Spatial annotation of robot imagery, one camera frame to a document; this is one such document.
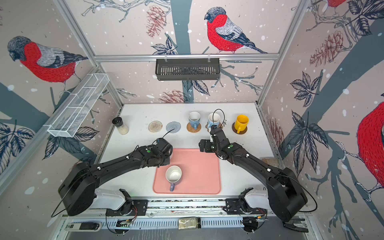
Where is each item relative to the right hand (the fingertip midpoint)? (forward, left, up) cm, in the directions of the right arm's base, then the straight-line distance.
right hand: (205, 143), depth 86 cm
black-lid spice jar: (+13, +57, +1) cm, 58 cm away
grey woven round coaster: (+20, +22, -9) cm, 31 cm away
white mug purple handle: (-16, +18, -9) cm, 25 cm away
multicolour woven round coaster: (+19, +36, -10) cm, 42 cm away
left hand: (-8, +20, -5) cm, 22 cm away
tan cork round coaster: (+16, +9, -9) cm, 21 cm away
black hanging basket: (+52, +7, +17) cm, 55 cm away
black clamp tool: (-36, -44, -10) cm, 58 cm away
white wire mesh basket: (+1, +67, +21) cm, 70 cm away
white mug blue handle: (+24, +7, -6) cm, 26 cm away
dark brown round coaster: (+12, -24, -6) cm, 28 cm away
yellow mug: (+17, -25, -2) cm, 30 cm away
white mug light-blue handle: (+19, -8, -1) cm, 20 cm away
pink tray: (-12, +3, -10) cm, 16 cm away
